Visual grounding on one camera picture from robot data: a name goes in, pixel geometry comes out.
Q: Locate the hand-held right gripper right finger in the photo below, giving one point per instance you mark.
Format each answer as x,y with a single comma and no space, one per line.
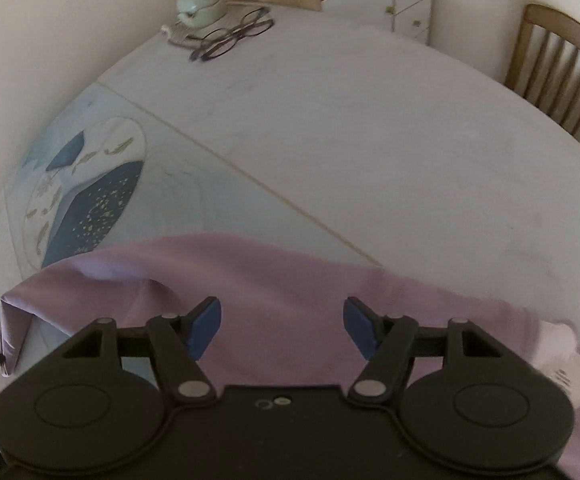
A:
361,327

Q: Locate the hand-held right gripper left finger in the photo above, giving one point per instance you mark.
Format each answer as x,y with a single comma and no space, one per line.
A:
204,327

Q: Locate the purple shirt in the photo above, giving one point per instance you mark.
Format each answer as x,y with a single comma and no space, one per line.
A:
280,275

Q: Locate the eyeglasses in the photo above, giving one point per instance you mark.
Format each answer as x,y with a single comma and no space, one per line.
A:
208,51

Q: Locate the pale green ceramic pot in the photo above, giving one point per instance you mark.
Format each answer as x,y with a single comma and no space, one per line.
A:
199,5

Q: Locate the white sideboard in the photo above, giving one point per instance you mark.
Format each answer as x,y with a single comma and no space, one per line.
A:
400,0

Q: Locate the light wooden slatted chair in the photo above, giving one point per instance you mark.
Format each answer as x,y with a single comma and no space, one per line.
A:
555,60

